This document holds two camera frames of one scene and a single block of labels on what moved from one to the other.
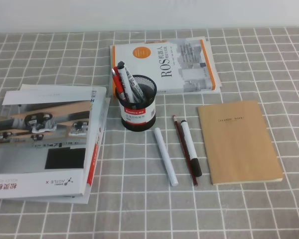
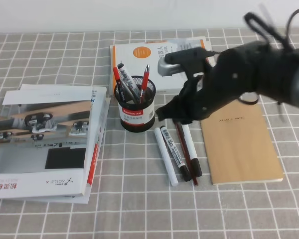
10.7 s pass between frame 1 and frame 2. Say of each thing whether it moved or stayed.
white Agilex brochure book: stayed
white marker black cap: stayed
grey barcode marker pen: moved
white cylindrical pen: stayed
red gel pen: moved
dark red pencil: stayed
